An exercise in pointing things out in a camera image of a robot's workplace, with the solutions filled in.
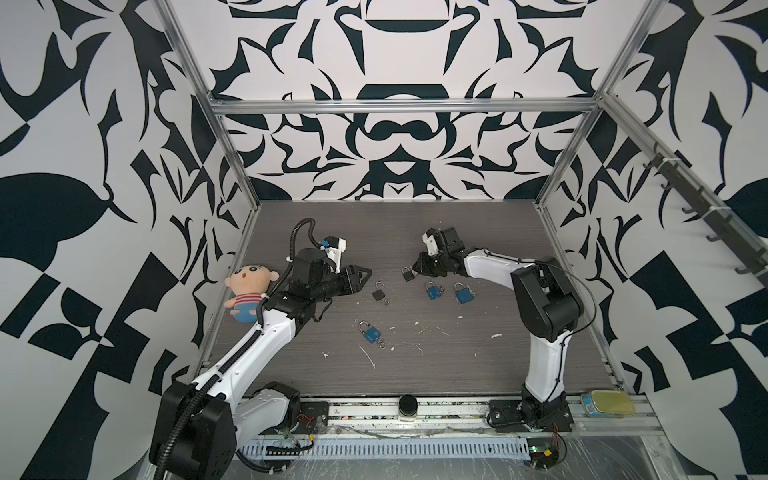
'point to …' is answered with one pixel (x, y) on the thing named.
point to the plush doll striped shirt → (248, 282)
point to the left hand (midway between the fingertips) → (368, 268)
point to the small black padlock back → (379, 294)
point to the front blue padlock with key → (371, 334)
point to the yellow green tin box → (607, 403)
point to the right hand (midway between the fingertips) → (414, 264)
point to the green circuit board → (542, 457)
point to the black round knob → (408, 405)
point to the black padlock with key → (408, 274)
